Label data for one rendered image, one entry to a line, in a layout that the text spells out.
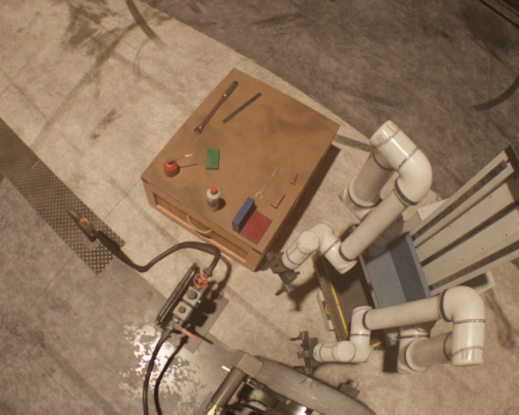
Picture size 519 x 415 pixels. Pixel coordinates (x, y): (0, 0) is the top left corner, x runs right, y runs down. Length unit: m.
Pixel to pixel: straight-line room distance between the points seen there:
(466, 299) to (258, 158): 1.58
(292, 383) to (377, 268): 0.76
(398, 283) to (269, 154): 1.06
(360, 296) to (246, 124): 1.22
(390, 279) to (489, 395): 1.63
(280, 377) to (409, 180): 0.94
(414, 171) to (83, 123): 2.56
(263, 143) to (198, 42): 1.47
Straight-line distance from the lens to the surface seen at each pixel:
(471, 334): 1.33
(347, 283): 2.50
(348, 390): 2.04
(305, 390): 1.73
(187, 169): 2.44
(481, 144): 3.99
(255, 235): 2.30
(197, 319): 2.66
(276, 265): 1.73
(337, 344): 1.64
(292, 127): 2.63
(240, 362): 1.82
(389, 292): 2.14
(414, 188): 1.41
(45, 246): 2.99
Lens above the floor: 2.65
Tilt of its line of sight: 69 degrees down
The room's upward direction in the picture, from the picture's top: 13 degrees clockwise
